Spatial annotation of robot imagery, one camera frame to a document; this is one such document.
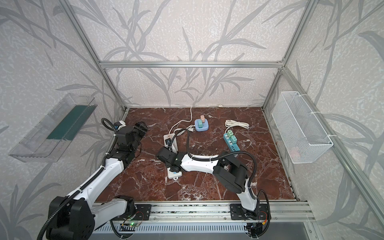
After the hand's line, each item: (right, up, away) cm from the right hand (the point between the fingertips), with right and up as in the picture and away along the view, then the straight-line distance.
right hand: (171, 152), depth 89 cm
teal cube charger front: (+39, +7, +5) cm, 40 cm away
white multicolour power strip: (+1, -12, -4) cm, 13 cm away
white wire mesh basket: (+60, +12, -27) cm, 67 cm away
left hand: (-14, +19, -6) cm, 24 cm away
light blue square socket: (+21, +16, +17) cm, 31 cm away
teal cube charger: (+18, +16, +14) cm, 27 cm away
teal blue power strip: (+38, +1, +6) cm, 39 cm away
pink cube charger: (+19, +20, +16) cm, 32 cm away
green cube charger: (+37, +11, +8) cm, 39 cm away
